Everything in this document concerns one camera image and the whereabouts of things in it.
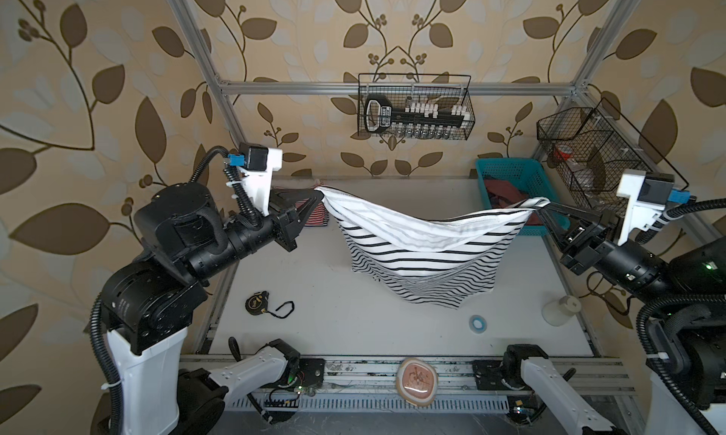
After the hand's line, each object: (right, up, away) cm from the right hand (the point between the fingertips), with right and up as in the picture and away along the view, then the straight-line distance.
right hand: (542, 208), depth 42 cm
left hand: (-33, +2, +2) cm, 33 cm away
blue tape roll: (+6, -35, +42) cm, 55 cm away
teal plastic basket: (+38, +13, +72) cm, 83 cm away
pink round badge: (-14, -44, +29) cm, 55 cm away
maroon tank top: (+27, +5, +70) cm, 76 cm away
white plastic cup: (+27, -29, +37) cm, 55 cm away
